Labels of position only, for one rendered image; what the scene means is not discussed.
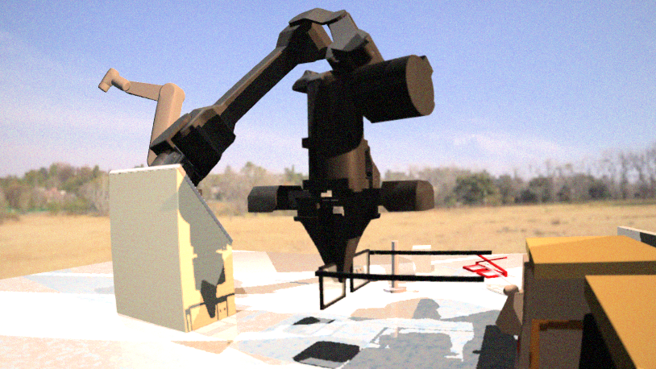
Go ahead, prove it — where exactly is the white cylinder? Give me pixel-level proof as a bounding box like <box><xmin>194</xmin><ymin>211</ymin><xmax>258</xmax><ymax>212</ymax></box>
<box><xmin>370</xmin><ymin>262</ymin><xmax>416</xmax><ymax>275</ymax></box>

